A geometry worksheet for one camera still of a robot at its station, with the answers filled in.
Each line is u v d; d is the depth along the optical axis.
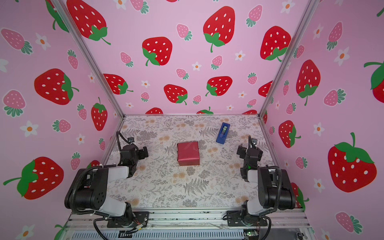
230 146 1.03
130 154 0.74
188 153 0.91
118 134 0.73
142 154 0.88
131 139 0.82
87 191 0.46
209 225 0.73
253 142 0.78
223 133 1.04
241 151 0.85
